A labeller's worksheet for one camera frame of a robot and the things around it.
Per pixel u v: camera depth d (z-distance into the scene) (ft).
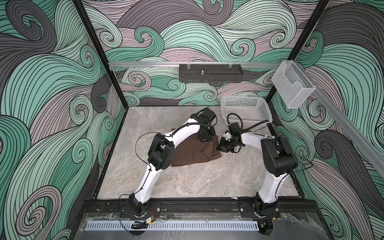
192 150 3.00
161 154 1.87
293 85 2.60
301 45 2.75
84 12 2.40
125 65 3.21
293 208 2.45
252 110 3.88
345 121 1.95
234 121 2.80
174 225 2.29
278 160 1.64
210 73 3.11
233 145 2.73
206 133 2.59
